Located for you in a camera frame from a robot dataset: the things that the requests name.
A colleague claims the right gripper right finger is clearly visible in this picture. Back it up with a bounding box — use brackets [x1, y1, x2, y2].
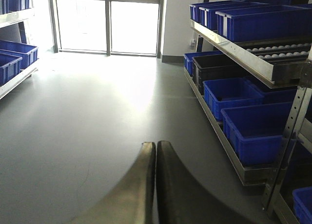
[156, 140, 251, 224]

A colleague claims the steel rack with black bin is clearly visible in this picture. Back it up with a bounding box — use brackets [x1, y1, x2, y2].
[183, 18, 312, 187]

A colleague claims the glass double door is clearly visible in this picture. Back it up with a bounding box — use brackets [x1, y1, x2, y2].
[47, 0, 164, 58]

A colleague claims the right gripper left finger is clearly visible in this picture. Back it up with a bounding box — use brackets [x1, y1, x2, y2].
[70, 141, 156, 224]

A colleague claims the steel rack on castors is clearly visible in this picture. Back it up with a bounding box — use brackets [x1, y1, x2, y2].
[0, 0, 39, 100]

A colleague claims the black plastic bin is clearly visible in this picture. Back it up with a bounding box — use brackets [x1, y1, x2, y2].
[192, 54, 249, 95]

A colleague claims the steel rack with perforated posts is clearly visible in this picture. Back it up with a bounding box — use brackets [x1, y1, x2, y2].
[262, 60, 312, 224]

